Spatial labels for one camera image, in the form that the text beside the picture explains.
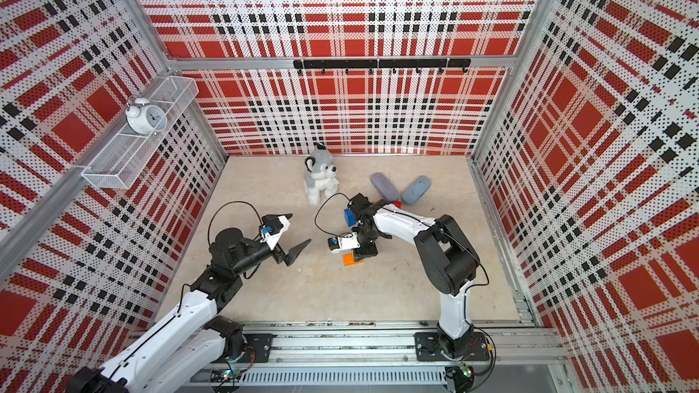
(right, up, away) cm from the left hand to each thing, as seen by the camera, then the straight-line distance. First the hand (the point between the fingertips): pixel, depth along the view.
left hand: (302, 225), depth 77 cm
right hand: (+18, -10, +13) cm, 24 cm away
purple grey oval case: (+26, +10, +30) cm, 41 cm away
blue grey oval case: (+41, +11, +31) cm, 52 cm away
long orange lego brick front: (+13, -14, +11) cm, 22 cm away
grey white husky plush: (+3, +15, +16) cm, 22 cm away
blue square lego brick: (+13, 0, +18) cm, 22 cm away
